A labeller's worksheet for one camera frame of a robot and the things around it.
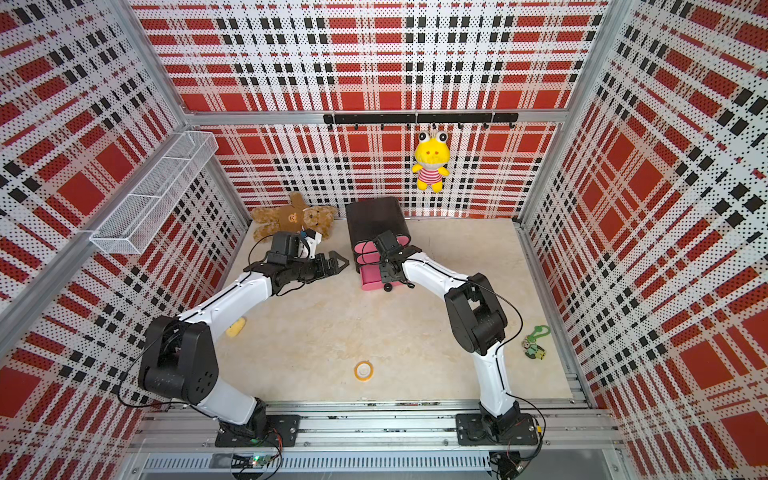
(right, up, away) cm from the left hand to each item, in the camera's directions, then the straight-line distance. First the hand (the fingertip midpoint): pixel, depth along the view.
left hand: (342, 265), depth 88 cm
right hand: (+17, -2, +9) cm, 19 cm away
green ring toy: (+56, -25, -2) cm, 62 cm away
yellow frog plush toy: (+28, +35, +3) cm, 45 cm away
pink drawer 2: (+8, -5, +12) cm, 15 cm away
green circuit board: (-19, -45, -19) cm, 53 cm away
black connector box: (+43, -45, -20) cm, 65 cm away
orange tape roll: (+7, -30, -4) cm, 31 cm away
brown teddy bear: (-24, +17, +23) cm, 37 cm away
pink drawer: (+9, +2, +5) cm, 10 cm away
